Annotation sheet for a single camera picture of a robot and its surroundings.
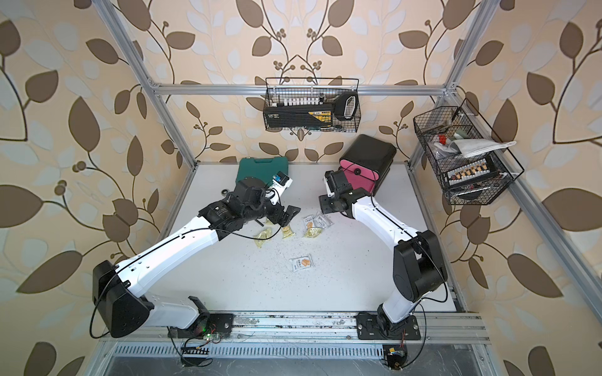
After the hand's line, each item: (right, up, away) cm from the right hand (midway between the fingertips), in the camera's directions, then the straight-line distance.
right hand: (329, 202), depth 90 cm
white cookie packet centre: (-12, -23, -3) cm, 26 cm away
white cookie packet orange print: (-7, -9, +7) cm, 13 cm away
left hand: (-13, +2, -16) cm, 21 cm away
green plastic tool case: (-30, +15, +26) cm, 43 cm away
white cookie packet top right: (-3, -9, +8) cm, 12 cm away
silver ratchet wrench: (-48, +4, +20) cm, 52 cm away
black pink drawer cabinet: (+17, +17, +9) cm, 26 cm away
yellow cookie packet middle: (-17, -13, +6) cm, 22 cm away
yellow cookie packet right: (-6, -12, +4) cm, 14 cm away
